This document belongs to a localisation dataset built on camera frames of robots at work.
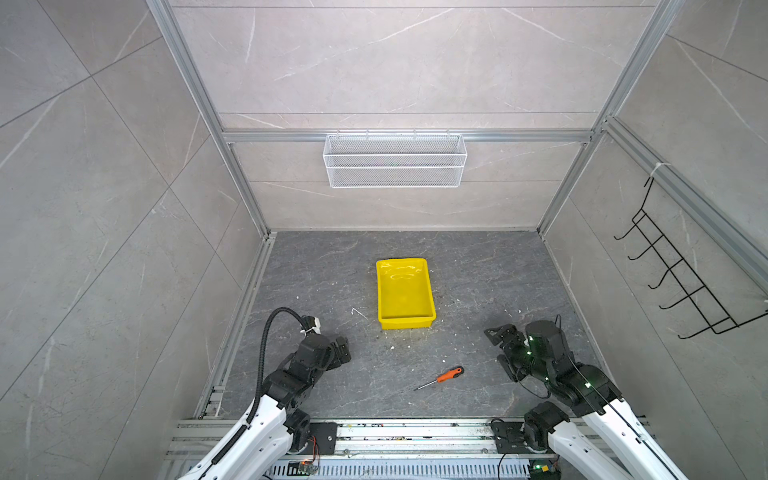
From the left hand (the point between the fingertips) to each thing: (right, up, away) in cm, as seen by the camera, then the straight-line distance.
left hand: (334, 338), depth 83 cm
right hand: (+41, +2, -7) cm, 42 cm away
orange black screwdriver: (+35, -10, -1) cm, 36 cm away
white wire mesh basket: (+16, +56, +17) cm, 61 cm away
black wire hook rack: (+82, +26, -10) cm, 86 cm away
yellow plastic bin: (+21, +10, +15) cm, 28 cm away
